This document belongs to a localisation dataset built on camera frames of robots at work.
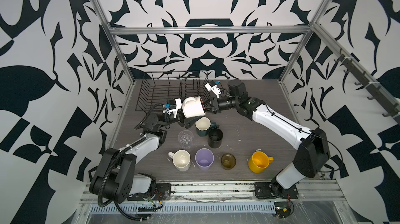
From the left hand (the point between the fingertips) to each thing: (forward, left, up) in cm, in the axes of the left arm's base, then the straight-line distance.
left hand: (197, 104), depth 68 cm
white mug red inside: (-3, +2, +3) cm, 5 cm away
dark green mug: (+4, -3, -25) cm, 26 cm away
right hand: (0, 0, -2) cm, 2 cm away
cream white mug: (-13, +9, -31) cm, 34 cm away
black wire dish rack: (+39, +28, -31) cm, 57 cm away
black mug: (-2, -10, -29) cm, 31 cm away
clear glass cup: (-1, +7, -31) cm, 32 cm away
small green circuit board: (-36, -37, -33) cm, 61 cm away
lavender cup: (-14, -3, -29) cm, 32 cm away
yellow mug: (-16, -32, -30) cm, 47 cm away
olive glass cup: (-15, -15, -31) cm, 38 cm away
